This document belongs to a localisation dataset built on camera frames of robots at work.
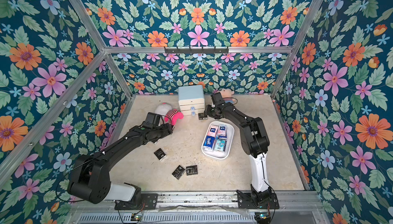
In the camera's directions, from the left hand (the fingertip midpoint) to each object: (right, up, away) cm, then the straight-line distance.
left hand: (170, 130), depth 89 cm
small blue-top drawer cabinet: (+11, +19, +9) cm, 24 cm away
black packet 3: (+13, -21, -7) cm, 26 cm away
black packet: (+18, +7, +15) cm, 25 cm away
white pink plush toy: (-4, +8, +9) cm, 13 cm away
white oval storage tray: (+29, -14, -2) cm, 32 cm away
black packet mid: (-6, -14, -1) cm, 15 cm away
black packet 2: (+6, -22, -9) cm, 24 cm away
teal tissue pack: (+29, -8, -3) cm, 30 cm away
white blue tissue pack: (+31, -1, +4) cm, 31 cm away
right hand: (+22, +11, +11) cm, 26 cm away
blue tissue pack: (+23, -8, -1) cm, 24 cm away
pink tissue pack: (+25, -3, +3) cm, 25 cm away
